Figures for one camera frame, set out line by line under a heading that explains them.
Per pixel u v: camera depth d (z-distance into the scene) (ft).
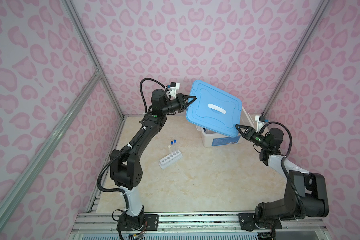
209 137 2.98
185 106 2.30
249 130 2.41
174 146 2.80
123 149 1.64
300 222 2.41
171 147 2.77
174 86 2.36
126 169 1.58
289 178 1.45
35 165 1.70
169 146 2.74
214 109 2.56
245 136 2.44
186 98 2.40
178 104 2.23
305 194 1.42
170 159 3.02
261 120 2.46
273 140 2.14
